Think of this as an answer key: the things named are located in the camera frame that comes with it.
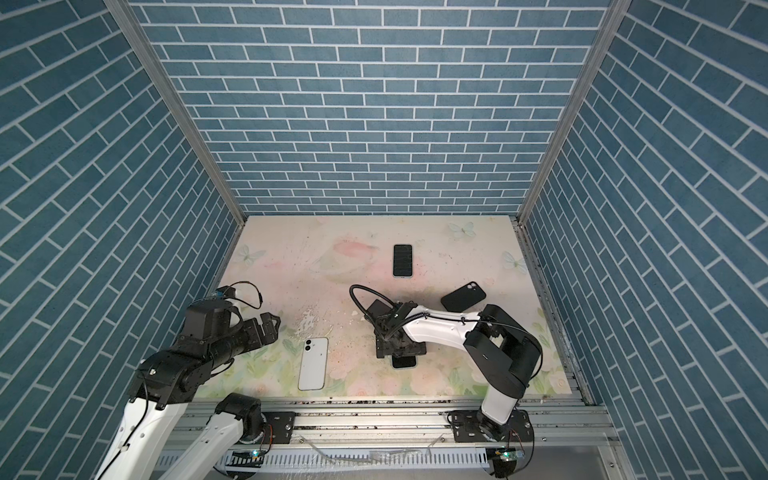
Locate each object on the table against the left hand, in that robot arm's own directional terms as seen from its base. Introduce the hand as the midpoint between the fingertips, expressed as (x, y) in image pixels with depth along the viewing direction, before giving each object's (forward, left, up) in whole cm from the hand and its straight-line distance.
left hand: (267, 323), depth 71 cm
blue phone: (+34, -34, -20) cm, 52 cm away
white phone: (-3, -8, -20) cm, 22 cm away
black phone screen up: (-3, -33, -18) cm, 38 cm away
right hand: (0, -30, -19) cm, 36 cm away
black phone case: (+18, -55, -20) cm, 61 cm away
